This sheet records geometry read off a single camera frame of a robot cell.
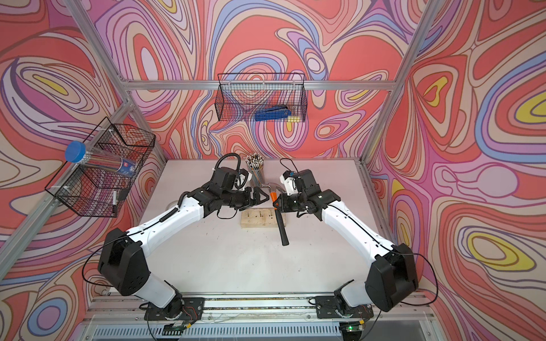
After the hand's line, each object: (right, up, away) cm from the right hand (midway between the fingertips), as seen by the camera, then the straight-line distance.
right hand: (276, 209), depth 79 cm
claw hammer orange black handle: (-1, +8, +2) cm, 9 cm away
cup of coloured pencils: (-10, +19, +16) cm, 27 cm away
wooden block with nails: (-7, -6, +14) cm, 17 cm away
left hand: (-4, +3, -1) cm, 5 cm away
